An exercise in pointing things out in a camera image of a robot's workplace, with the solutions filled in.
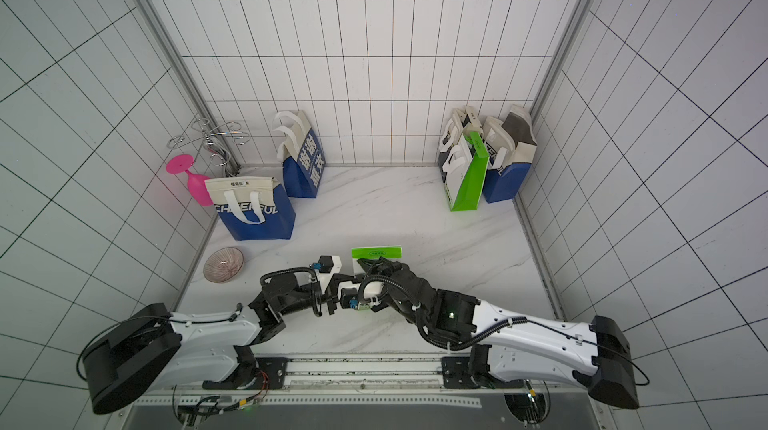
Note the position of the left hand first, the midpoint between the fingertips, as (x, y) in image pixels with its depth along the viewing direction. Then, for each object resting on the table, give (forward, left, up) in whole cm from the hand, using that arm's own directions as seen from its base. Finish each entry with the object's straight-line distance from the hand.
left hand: (359, 282), depth 76 cm
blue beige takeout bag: (+40, -47, +11) cm, 63 cm away
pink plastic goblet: (+26, +50, +7) cm, 57 cm away
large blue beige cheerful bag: (+20, +32, +5) cm, 38 cm away
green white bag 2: (+32, -32, +5) cm, 45 cm away
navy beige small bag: (+52, -33, +12) cm, 63 cm away
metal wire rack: (+38, +47, +16) cm, 63 cm away
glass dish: (+9, +44, -10) cm, 46 cm away
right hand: (+3, -2, +11) cm, 11 cm away
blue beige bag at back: (+42, +22, +4) cm, 47 cm away
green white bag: (+2, -5, +13) cm, 14 cm away
